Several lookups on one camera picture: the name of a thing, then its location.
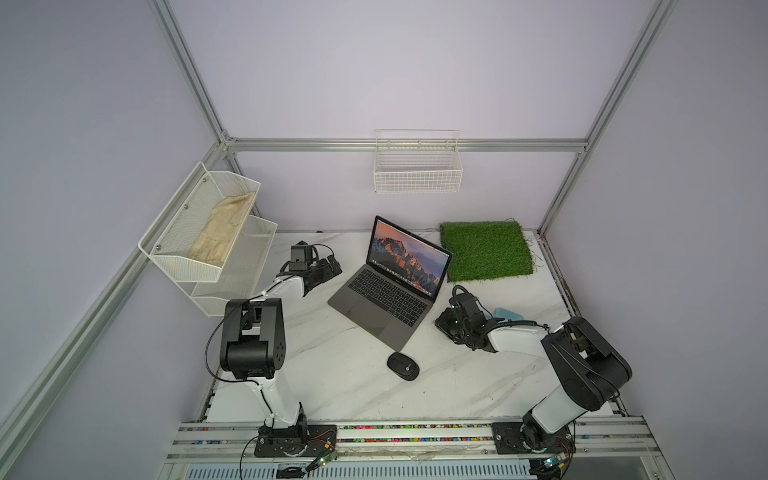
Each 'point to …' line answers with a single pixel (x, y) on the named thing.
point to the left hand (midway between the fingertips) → (329, 272)
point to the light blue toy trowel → (503, 313)
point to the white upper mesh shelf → (193, 234)
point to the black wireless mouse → (404, 366)
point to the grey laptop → (399, 284)
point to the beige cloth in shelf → (213, 239)
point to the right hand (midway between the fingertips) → (438, 324)
